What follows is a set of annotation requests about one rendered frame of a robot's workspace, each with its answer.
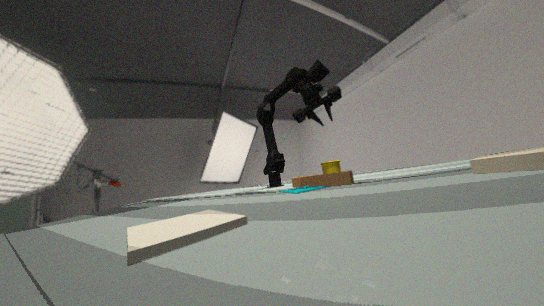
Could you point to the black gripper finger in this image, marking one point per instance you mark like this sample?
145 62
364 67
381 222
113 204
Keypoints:
327 103
310 114

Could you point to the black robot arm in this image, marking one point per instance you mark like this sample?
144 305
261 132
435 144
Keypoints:
298 80

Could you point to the brown rectangular block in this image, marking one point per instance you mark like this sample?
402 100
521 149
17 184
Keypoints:
323 179

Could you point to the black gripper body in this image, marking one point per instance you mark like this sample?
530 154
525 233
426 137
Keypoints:
334 93

